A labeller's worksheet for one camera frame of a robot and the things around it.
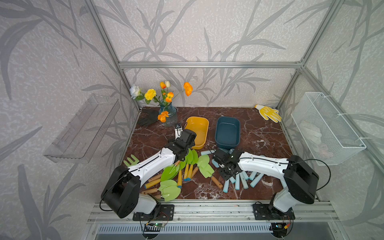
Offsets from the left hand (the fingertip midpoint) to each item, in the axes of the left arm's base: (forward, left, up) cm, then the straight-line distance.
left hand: (184, 138), depth 88 cm
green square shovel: (-9, -11, -12) cm, 18 cm away
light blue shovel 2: (-24, -24, -9) cm, 35 cm away
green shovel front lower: (-27, +6, -13) cm, 30 cm away
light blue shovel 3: (-21, -34, -10) cm, 41 cm away
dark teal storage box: (+14, -29, -13) cm, 35 cm away
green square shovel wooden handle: (-15, -14, -12) cm, 24 cm away
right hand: (-17, -24, -10) cm, 31 cm away
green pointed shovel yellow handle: (-7, -3, -13) cm, 15 cm away
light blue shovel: (-22, -30, -10) cm, 39 cm away
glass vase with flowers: (+20, +12, -2) cm, 24 cm away
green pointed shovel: (-8, -6, -12) cm, 16 cm away
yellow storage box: (+17, -9, -9) cm, 22 cm away
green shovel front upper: (-22, +9, -12) cm, 26 cm away
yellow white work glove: (+32, -64, -11) cm, 72 cm away
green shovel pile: (-12, +1, -12) cm, 17 cm away
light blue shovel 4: (-22, -40, -11) cm, 47 cm away
